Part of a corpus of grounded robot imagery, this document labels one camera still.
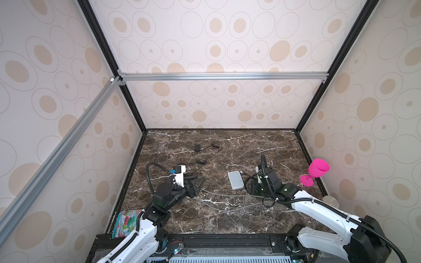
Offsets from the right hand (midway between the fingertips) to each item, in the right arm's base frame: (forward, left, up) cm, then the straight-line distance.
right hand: (250, 185), depth 84 cm
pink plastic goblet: (+5, -33, +7) cm, 34 cm away
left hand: (-3, +23, +12) cm, 26 cm away
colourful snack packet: (-17, +61, -4) cm, 63 cm away
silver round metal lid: (-11, -32, +7) cm, 35 cm away
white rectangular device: (+7, +6, -8) cm, 12 cm away
